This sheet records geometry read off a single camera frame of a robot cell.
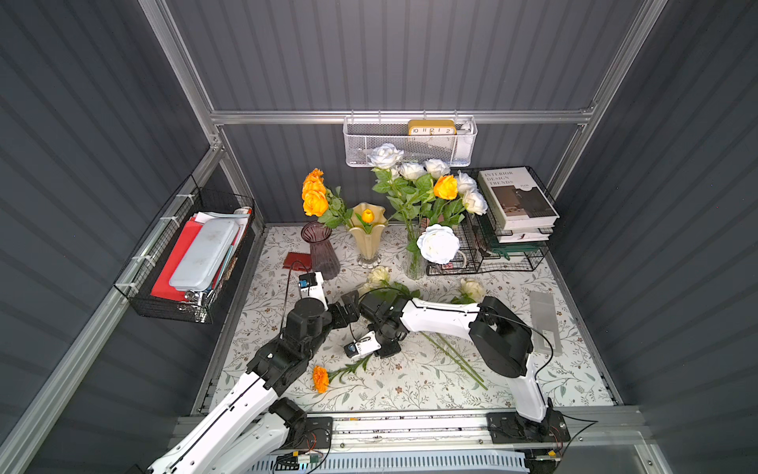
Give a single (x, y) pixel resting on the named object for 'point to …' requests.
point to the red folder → (162, 287)
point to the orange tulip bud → (366, 219)
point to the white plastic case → (201, 263)
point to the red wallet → (298, 262)
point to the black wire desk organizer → (480, 249)
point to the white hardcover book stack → (521, 206)
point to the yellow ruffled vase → (368, 246)
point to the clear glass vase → (416, 266)
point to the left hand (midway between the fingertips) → (343, 296)
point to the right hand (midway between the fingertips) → (379, 339)
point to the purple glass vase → (323, 258)
